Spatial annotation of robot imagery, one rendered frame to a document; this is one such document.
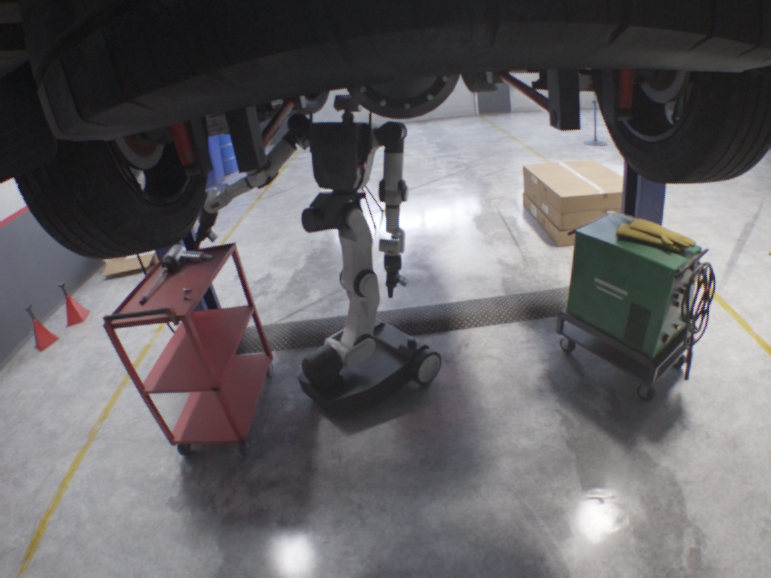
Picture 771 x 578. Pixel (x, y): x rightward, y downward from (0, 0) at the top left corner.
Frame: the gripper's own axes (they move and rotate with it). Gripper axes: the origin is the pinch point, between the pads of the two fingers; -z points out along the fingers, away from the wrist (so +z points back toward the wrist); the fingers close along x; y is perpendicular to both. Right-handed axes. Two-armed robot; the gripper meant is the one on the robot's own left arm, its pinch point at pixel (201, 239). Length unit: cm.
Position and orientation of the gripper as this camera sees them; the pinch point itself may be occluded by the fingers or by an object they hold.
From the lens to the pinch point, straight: 226.0
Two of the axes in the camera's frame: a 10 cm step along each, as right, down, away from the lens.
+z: 4.7, -7.0, -5.4
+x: -0.5, 5.9, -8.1
